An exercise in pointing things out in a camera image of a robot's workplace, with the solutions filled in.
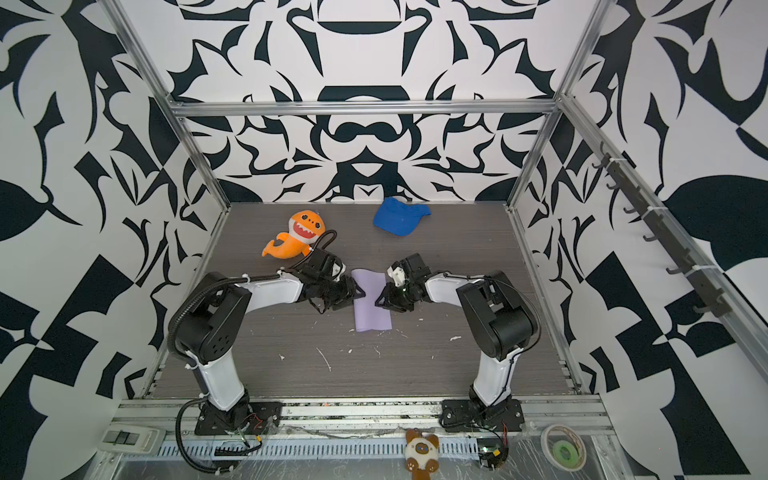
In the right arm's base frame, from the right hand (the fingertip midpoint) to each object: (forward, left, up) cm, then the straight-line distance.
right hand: (380, 302), depth 92 cm
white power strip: (-34, +57, +1) cm, 67 cm away
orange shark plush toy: (+24, +25, +7) cm, 35 cm away
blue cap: (+34, -7, 0) cm, 35 cm away
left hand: (+3, +5, +2) cm, 6 cm away
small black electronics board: (-37, -26, -4) cm, 46 cm away
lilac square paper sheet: (-4, +3, 0) cm, 5 cm away
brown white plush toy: (-38, -9, +1) cm, 39 cm away
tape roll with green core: (-36, -43, -3) cm, 56 cm away
